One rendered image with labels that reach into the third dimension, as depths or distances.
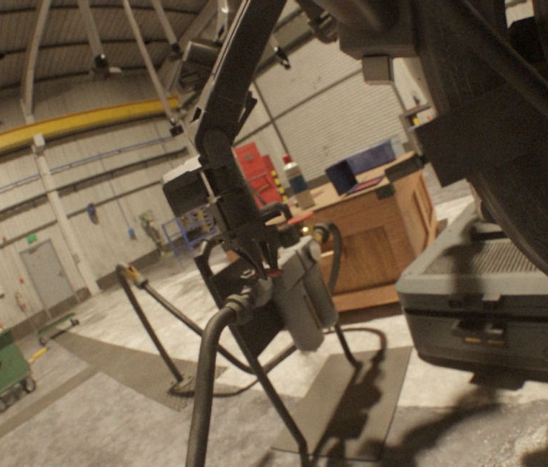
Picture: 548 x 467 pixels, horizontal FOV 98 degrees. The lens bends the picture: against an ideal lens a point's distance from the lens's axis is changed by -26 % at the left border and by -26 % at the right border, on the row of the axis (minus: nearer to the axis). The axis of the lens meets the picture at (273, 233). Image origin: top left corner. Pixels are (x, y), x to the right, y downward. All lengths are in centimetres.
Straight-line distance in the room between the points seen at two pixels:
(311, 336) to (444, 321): 33
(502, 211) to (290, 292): 45
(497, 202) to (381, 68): 23
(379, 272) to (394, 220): 22
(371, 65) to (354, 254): 84
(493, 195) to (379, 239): 77
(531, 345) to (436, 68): 59
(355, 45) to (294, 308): 52
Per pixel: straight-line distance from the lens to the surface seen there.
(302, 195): 126
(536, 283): 69
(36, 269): 1039
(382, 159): 178
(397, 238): 111
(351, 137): 945
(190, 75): 62
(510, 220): 43
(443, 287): 77
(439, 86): 41
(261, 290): 61
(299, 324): 71
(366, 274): 121
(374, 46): 43
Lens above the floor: 61
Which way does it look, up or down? 8 degrees down
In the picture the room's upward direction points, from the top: 24 degrees counter-clockwise
